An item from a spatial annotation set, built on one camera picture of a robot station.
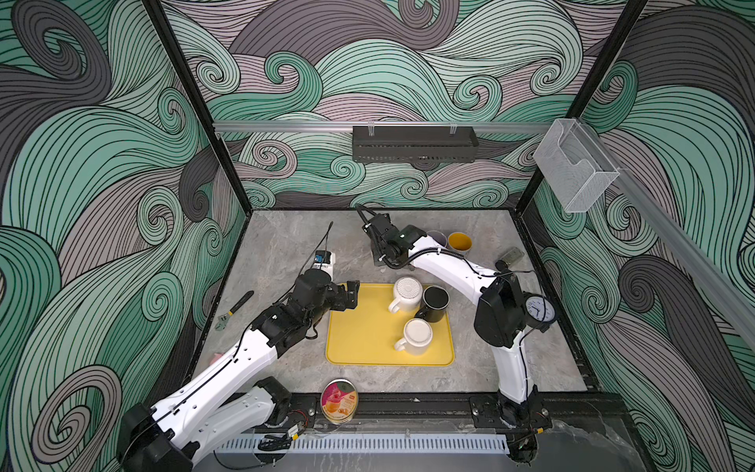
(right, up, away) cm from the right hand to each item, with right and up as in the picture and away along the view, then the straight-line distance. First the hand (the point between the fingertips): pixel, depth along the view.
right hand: (385, 253), depth 90 cm
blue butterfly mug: (+26, +3, +7) cm, 27 cm away
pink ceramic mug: (+19, +5, +7) cm, 21 cm away
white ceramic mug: (+9, -23, -10) cm, 26 cm away
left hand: (-11, -6, -13) cm, 18 cm away
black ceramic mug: (+15, -13, -6) cm, 20 cm away
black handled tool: (-50, -20, 0) cm, 54 cm away
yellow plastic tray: (-6, -24, -4) cm, 25 cm away
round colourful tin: (-12, -36, -18) cm, 42 cm away
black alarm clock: (+48, -18, -1) cm, 51 cm away
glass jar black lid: (+45, -2, +11) cm, 47 cm away
